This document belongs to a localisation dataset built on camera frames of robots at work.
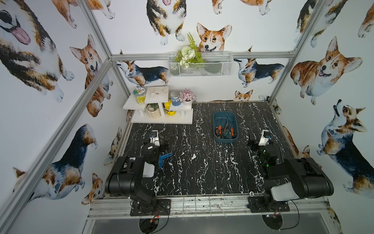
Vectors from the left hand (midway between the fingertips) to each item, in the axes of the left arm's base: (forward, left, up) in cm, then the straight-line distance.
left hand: (157, 134), depth 92 cm
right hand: (-3, -65, +4) cm, 65 cm away
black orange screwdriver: (+8, -41, -7) cm, 43 cm away
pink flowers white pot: (+17, -19, +16) cm, 30 cm away
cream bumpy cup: (+23, +6, -3) cm, 24 cm away
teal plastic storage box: (+8, -46, -6) cm, 47 cm away
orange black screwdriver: (+4, -50, -7) cm, 50 cm away
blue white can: (+18, -12, +11) cm, 24 cm away
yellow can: (+20, -5, +4) cm, 21 cm away
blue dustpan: (-12, -2, -9) cm, 15 cm away
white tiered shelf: (+21, -16, -7) cm, 27 cm away
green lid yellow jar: (+22, +12, +14) cm, 29 cm away
